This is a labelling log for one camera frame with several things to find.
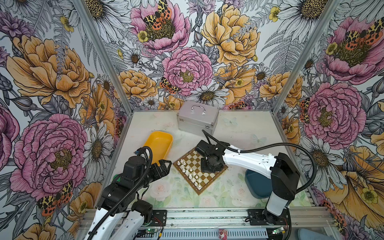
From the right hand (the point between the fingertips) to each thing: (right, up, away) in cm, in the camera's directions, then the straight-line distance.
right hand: (207, 175), depth 81 cm
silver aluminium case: (-7, +31, +18) cm, 37 cm away
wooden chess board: (-10, +1, +9) cm, 13 cm away
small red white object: (+6, -21, -14) cm, 26 cm away
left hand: (-20, +5, -11) cm, 24 cm away
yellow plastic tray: (-29, +15, +19) cm, 38 cm away
